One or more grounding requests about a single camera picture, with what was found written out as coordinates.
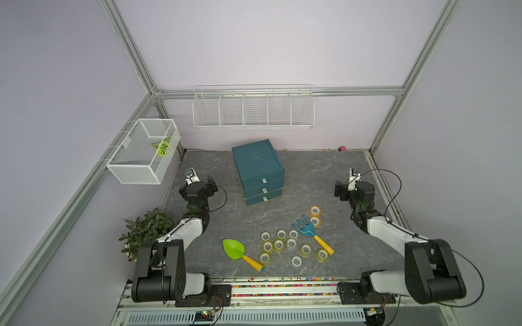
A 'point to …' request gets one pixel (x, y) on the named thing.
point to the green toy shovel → (235, 250)
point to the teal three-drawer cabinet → (260, 171)
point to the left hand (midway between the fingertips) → (200, 180)
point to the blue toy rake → (308, 230)
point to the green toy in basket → (162, 146)
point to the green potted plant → (152, 225)
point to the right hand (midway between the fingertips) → (348, 180)
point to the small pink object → (343, 148)
